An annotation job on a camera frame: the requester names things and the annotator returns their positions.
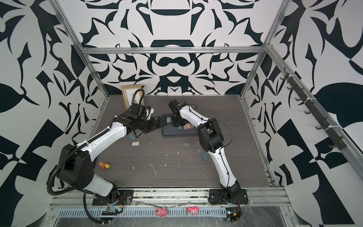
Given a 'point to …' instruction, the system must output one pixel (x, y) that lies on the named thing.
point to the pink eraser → (187, 126)
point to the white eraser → (134, 144)
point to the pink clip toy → (194, 210)
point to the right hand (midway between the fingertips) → (178, 122)
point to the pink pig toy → (161, 211)
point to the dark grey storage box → (168, 130)
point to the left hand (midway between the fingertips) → (160, 123)
